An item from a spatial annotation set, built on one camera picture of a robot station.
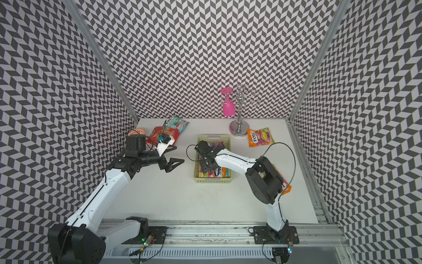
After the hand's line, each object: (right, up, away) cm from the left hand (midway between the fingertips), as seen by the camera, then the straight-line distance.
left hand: (177, 155), depth 75 cm
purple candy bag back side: (+17, +3, +24) cm, 30 cm away
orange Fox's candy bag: (+46, +8, +30) cm, 55 cm away
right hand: (+14, -9, +15) cm, 23 cm away
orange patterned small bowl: (-36, +11, +33) cm, 50 cm away
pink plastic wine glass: (+25, +28, +27) cm, 46 cm away
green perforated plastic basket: (+17, -13, +11) cm, 24 cm away
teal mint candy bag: (-12, +18, +39) cm, 44 cm away
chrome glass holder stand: (+32, +32, +16) cm, 48 cm away
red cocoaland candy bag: (-21, +10, +29) cm, 38 cm away
